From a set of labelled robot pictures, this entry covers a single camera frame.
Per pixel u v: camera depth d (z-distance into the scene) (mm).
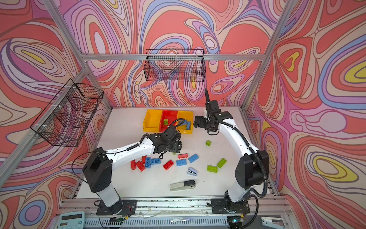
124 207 730
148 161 901
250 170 435
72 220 680
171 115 1182
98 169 445
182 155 904
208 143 959
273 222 678
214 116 600
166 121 1056
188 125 1023
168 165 872
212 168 860
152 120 1078
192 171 842
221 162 881
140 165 861
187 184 770
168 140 648
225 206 705
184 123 729
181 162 885
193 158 907
